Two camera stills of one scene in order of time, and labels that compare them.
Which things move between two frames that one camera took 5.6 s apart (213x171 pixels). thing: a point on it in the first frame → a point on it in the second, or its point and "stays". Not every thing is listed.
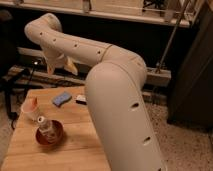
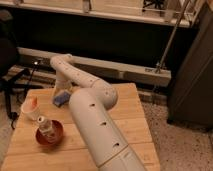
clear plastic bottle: (47, 128) stays
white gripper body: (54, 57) → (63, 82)
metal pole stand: (159, 65) stays
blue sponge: (57, 101) stays
